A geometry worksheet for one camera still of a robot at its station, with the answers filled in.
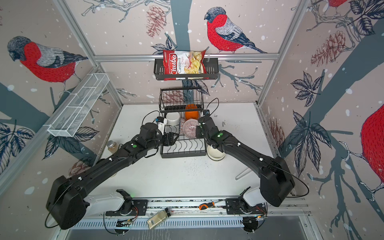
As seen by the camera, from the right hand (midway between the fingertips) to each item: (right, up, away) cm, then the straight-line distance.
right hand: (196, 129), depth 84 cm
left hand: (-12, -2, -6) cm, 13 cm away
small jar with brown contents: (-50, -10, +2) cm, 51 cm away
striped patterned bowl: (-4, +1, +2) cm, 4 cm away
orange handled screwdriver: (+5, -37, -11) cm, 39 cm away
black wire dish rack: (-11, +14, +28) cm, 33 cm away
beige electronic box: (-18, -40, -16) cm, 46 cm away
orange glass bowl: (-2, +8, +23) cm, 25 cm away
